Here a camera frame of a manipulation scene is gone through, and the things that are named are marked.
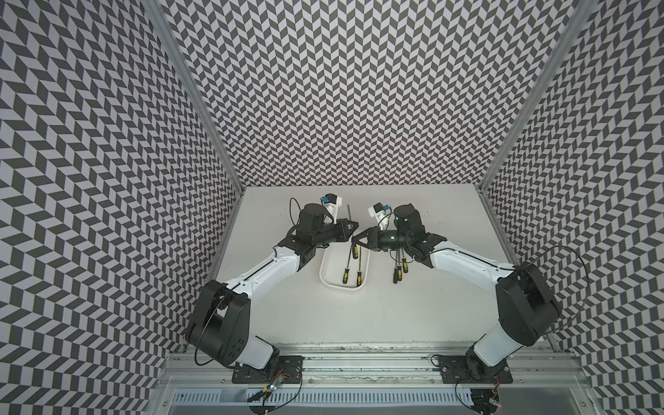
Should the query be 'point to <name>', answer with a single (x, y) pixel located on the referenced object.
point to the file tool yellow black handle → (359, 280)
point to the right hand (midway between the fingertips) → (354, 243)
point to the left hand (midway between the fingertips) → (357, 226)
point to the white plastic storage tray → (335, 257)
